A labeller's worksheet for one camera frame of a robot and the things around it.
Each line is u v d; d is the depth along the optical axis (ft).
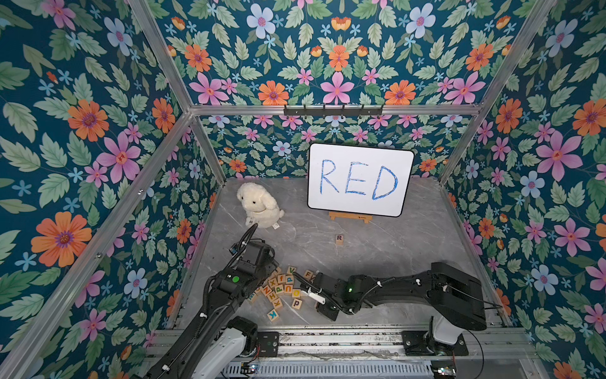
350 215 3.31
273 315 2.55
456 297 1.46
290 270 2.88
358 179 3.13
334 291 2.04
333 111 3.06
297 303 2.62
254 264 1.91
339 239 3.14
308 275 2.82
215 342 1.87
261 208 2.90
